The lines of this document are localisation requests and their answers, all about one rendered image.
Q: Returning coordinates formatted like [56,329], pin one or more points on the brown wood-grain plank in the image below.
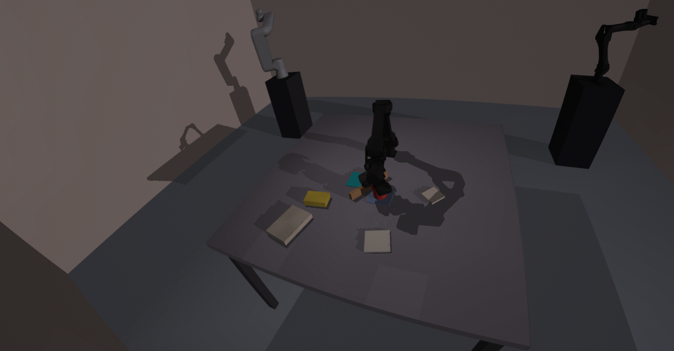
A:
[361,190]

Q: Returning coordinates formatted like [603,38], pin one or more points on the olive yellow rectangular block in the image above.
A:
[317,198]

